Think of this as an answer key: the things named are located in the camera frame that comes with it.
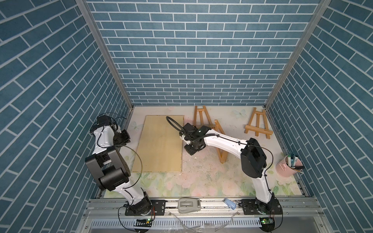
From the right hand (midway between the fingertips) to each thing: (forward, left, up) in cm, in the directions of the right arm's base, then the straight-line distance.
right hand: (190, 151), depth 88 cm
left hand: (+2, +37, +6) cm, 37 cm away
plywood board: (+3, +20, -4) cm, 21 cm away
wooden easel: (+39, -5, -4) cm, 40 cm away
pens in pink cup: (-3, -58, +2) cm, 58 cm away
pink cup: (-7, -53, 0) cm, 54 cm away
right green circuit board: (-32, -42, -9) cm, 54 cm away
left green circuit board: (-37, +18, -9) cm, 42 cm away
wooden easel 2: (+24, -47, -5) cm, 53 cm away
